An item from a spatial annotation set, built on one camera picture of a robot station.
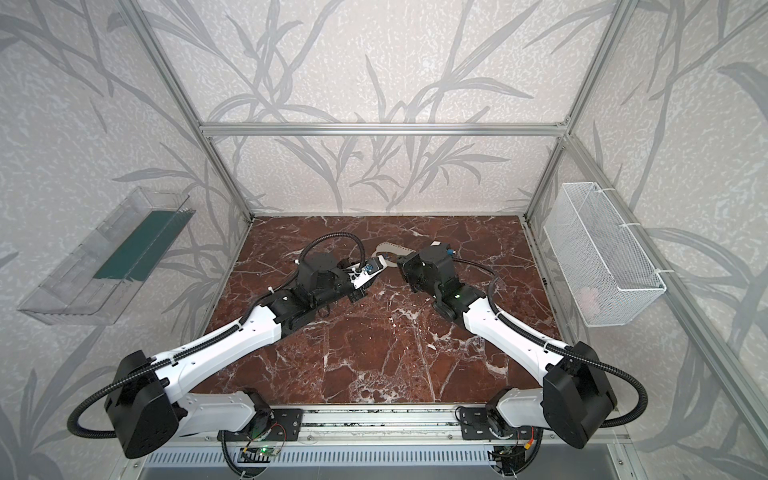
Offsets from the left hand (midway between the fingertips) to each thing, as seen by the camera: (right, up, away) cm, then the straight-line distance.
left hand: (379, 256), depth 76 cm
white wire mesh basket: (+49, -3, -15) cm, 51 cm away
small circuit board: (-27, -46, -5) cm, 54 cm away
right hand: (+4, +3, +3) cm, 5 cm away
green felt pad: (-51, +3, -10) cm, 52 cm away
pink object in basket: (+52, -10, -2) cm, 53 cm away
